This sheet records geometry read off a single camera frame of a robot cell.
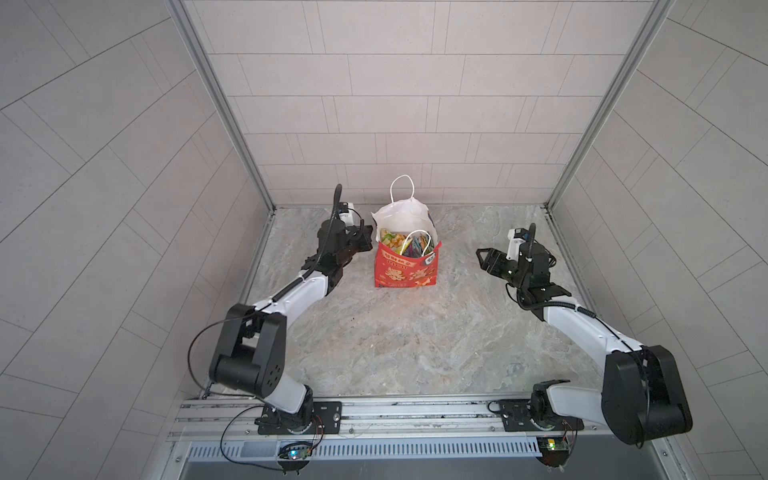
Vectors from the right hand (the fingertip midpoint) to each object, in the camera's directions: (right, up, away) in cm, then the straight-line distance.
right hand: (482, 252), depth 86 cm
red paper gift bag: (-22, +4, -2) cm, 23 cm away
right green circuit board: (+12, -44, -18) cm, 49 cm away
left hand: (-30, +8, 0) cm, 31 cm away
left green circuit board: (-47, -43, -22) cm, 67 cm away
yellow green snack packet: (-26, +4, +1) cm, 26 cm away
